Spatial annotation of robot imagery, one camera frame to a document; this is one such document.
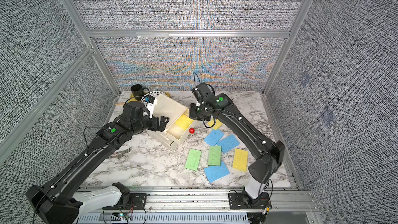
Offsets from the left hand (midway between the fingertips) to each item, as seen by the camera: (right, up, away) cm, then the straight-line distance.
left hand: (163, 115), depth 73 cm
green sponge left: (+14, -25, +12) cm, 31 cm away
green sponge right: (+26, -23, +13) cm, 37 cm away
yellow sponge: (+9, -4, +10) cm, 14 cm away
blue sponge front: (+25, -31, +9) cm, 41 cm away
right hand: (+13, +2, +1) cm, 13 cm away
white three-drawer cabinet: (+4, -10, 0) cm, 11 cm away
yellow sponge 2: (+40, -25, +13) cm, 49 cm away
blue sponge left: (+26, -14, +21) cm, 36 cm away
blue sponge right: (+35, -18, +19) cm, 43 cm away
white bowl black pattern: (-16, +14, +44) cm, 48 cm away
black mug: (-26, +15, +37) cm, 48 cm away
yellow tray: (-34, +9, +42) cm, 55 cm away
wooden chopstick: (-42, +6, +43) cm, 60 cm away
